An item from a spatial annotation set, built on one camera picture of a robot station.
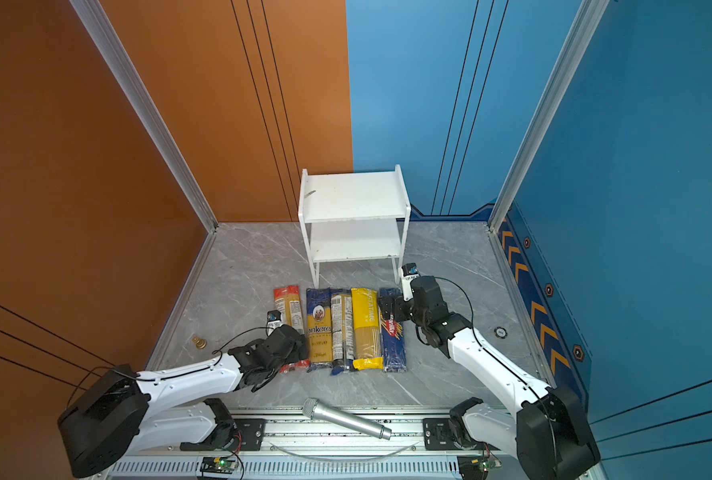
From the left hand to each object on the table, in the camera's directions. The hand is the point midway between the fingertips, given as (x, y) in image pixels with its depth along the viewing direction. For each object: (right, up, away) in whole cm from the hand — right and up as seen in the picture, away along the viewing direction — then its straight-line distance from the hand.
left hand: (297, 342), depth 88 cm
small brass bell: (-28, 0, -1) cm, 28 cm away
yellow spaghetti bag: (+21, +3, 0) cm, 21 cm away
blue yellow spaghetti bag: (+6, +7, +3) cm, 9 cm away
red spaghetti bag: (-4, +10, +6) cm, 13 cm away
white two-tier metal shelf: (+16, +36, -11) cm, 41 cm away
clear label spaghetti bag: (+14, +4, -1) cm, 14 cm away
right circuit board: (+47, -24, -18) cm, 55 cm away
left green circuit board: (-14, -24, -18) cm, 33 cm away
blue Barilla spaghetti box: (+29, +2, -2) cm, 29 cm away
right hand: (+28, +14, -4) cm, 32 cm away
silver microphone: (+10, -13, -14) cm, 22 cm away
